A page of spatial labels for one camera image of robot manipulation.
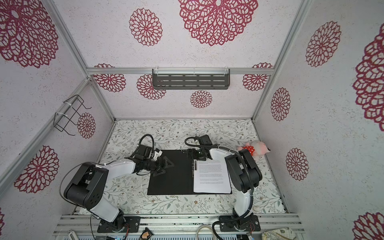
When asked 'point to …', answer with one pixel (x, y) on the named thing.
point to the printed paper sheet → (211, 176)
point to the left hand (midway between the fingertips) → (169, 169)
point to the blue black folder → (177, 179)
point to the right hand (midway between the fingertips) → (189, 154)
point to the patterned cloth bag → (284, 233)
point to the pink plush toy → (256, 148)
